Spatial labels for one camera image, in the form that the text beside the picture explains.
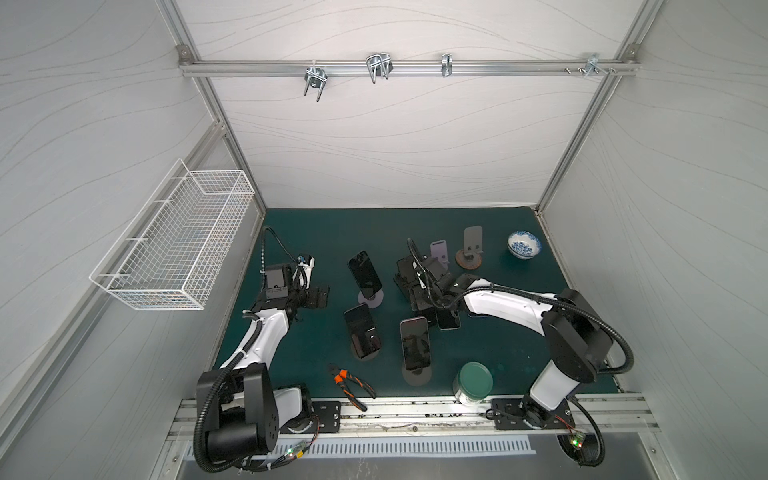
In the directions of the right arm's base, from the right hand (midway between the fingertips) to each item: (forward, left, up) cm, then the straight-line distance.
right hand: (423, 285), depth 91 cm
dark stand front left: (-22, +16, -3) cm, 27 cm away
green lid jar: (-28, -11, +4) cm, 30 cm away
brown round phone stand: (+16, -17, -5) cm, 24 cm away
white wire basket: (-9, +60, +25) cm, 66 cm away
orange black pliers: (-26, +22, -5) cm, 34 cm away
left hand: (-2, +33, +3) cm, 33 cm away
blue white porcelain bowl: (+22, -38, -6) cm, 44 cm away
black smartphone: (-17, +16, +5) cm, 24 cm away
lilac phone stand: (+12, -5, +2) cm, 14 cm away
